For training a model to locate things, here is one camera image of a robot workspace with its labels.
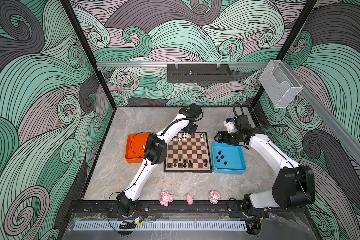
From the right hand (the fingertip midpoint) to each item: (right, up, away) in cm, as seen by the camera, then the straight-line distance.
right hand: (220, 138), depth 86 cm
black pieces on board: (-21, -15, 0) cm, 26 cm away
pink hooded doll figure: (-6, -28, -11) cm, 31 cm away
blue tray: (+7, -14, +6) cm, 16 cm away
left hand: (-17, +4, +11) cm, 21 cm away
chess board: (-18, -10, +7) cm, 22 cm away
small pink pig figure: (-19, -30, -11) cm, 37 cm away
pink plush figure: (-31, -29, -12) cm, 44 cm away
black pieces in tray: (+3, -12, +4) cm, 13 cm away
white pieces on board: (-18, 0, +15) cm, 24 cm away
